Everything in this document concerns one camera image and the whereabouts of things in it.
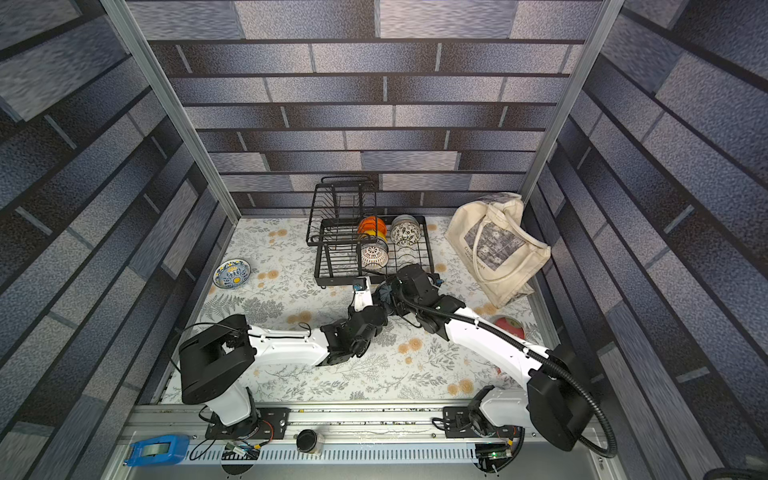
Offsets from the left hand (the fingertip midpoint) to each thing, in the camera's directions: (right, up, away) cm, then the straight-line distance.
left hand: (384, 295), depth 84 cm
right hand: (-1, +5, -2) cm, 5 cm away
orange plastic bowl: (-4, +22, +27) cm, 35 cm away
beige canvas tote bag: (+39, +10, +13) cm, 43 cm away
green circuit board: (+27, -36, -13) cm, 47 cm away
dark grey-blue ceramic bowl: (0, +1, +1) cm, 2 cm away
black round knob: (-17, -29, -20) cm, 39 cm away
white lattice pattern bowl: (-4, +11, +19) cm, 23 cm away
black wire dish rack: (-11, +15, +25) cm, 31 cm away
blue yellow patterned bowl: (-53, +5, +17) cm, 56 cm away
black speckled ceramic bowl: (+8, +20, +26) cm, 34 cm away
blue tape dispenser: (-51, -32, -17) cm, 63 cm away
